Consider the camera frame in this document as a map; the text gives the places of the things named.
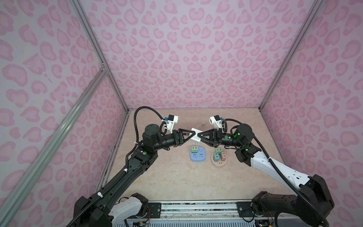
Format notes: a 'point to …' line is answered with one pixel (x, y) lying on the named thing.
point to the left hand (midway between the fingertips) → (196, 137)
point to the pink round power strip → (220, 163)
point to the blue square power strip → (200, 156)
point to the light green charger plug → (194, 149)
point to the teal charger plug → (216, 156)
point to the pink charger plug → (223, 156)
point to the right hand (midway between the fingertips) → (198, 138)
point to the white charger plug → (195, 137)
